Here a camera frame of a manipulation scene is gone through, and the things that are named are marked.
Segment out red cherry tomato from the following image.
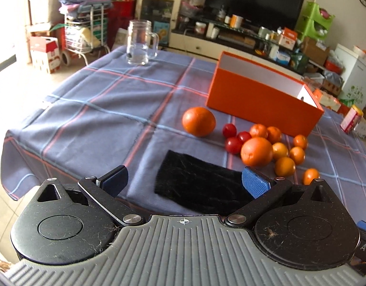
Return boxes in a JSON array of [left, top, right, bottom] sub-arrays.
[[237, 131, 251, 143], [225, 136, 243, 155], [222, 123, 237, 139]]

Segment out red cherry tomato back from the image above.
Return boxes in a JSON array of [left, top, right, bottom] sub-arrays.
[[222, 123, 237, 139]]

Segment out orange cardboard box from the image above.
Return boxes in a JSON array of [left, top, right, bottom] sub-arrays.
[[206, 52, 324, 137]]

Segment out green stacked plastic bins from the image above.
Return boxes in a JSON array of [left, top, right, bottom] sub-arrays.
[[295, 1, 335, 41]]

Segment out white glass door cabinet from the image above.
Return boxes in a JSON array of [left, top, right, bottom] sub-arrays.
[[135, 0, 182, 46]]

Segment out blue plaid tablecloth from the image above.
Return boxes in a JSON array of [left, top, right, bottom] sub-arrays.
[[0, 45, 366, 217]]

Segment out small yellow-orange tangerine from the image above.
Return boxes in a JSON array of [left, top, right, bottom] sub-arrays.
[[272, 142, 288, 161]]

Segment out small tangerine front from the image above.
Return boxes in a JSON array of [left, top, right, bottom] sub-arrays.
[[274, 157, 296, 177]]

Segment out red cherry tomato front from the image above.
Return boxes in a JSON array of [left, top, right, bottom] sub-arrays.
[[225, 136, 243, 155]]

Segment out wire shopping trolley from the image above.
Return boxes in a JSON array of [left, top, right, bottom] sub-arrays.
[[59, 0, 112, 65]]

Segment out white small refrigerator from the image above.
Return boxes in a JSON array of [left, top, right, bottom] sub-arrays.
[[335, 44, 366, 110]]

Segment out large orange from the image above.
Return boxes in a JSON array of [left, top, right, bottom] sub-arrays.
[[241, 137, 274, 167], [182, 107, 216, 138]]

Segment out black knitted sock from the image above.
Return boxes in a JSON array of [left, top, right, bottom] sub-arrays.
[[154, 150, 254, 216]]

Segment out glass mason jar mug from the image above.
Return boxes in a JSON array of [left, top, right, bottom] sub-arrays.
[[126, 19, 159, 65]]

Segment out white red cardboard box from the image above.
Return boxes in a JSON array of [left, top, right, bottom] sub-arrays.
[[30, 36, 61, 74]]

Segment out red yellow snack can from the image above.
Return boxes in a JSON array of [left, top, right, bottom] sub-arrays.
[[340, 105, 364, 134]]

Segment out white tv console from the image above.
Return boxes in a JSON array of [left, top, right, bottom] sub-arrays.
[[168, 18, 299, 67]]

